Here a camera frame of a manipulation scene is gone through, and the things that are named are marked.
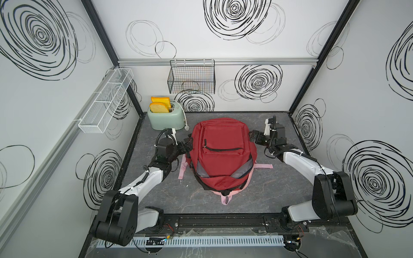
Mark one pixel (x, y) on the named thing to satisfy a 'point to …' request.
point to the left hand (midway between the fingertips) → (186, 140)
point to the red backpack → (222, 156)
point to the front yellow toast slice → (158, 107)
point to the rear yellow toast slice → (164, 100)
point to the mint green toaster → (173, 119)
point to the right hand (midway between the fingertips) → (257, 134)
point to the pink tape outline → (226, 195)
